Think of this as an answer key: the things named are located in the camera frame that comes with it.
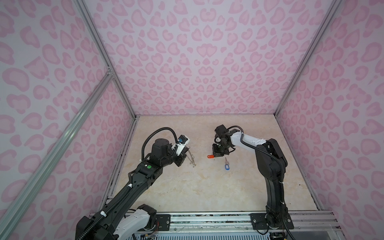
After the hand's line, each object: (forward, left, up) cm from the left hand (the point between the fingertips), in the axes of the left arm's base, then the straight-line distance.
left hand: (187, 146), depth 76 cm
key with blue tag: (0, -23, -22) cm, 32 cm away
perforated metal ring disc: (-4, -2, -4) cm, 6 cm away
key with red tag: (+5, -14, -22) cm, 26 cm away
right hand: (+6, -16, -20) cm, 26 cm away
